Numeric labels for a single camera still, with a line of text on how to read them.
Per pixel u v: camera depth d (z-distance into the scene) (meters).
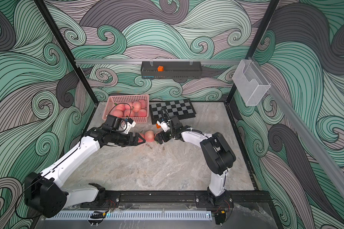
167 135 0.82
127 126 0.67
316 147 0.49
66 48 0.87
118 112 1.08
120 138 0.66
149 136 0.92
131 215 0.70
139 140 0.71
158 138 0.82
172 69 0.95
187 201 0.74
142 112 1.04
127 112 1.07
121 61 1.79
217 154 0.52
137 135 0.70
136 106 1.07
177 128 0.74
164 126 0.83
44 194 0.38
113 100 1.18
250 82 0.76
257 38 0.82
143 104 1.10
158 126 1.02
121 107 1.10
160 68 0.88
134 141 0.67
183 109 1.11
